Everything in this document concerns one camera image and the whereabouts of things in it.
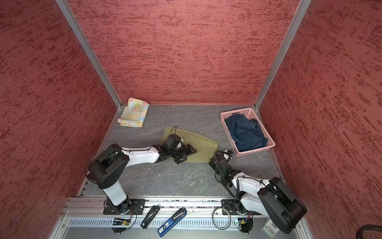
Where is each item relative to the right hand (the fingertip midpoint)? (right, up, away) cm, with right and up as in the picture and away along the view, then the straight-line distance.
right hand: (209, 161), depth 90 cm
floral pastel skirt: (-57, +30, +23) cm, 69 cm away
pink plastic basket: (+33, +31, +20) cm, 49 cm away
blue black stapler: (-20, -22, -23) cm, 37 cm away
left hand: (-11, +3, -3) cm, 12 cm away
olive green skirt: (-2, +7, +2) cm, 7 cm away
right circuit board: (+16, -25, -19) cm, 36 cm away
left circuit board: (-48, -25, -17) cm, 57 cm away
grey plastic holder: (+25, -24, -24) cm, 42 cm away
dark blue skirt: (+25, +17, +5) cm, 31 cm away
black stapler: (-31, -21, -21) cm, 43 cm away
